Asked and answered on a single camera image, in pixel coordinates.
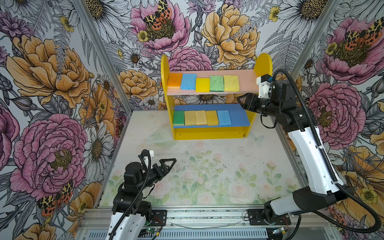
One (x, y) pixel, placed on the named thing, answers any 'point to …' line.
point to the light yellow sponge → (201, 117)
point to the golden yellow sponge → (212, 117)
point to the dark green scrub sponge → (178, 118)
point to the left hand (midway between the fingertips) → (173, 168)
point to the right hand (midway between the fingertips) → (241, 104)
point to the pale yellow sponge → (190, 118)
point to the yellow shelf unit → (207, 104)
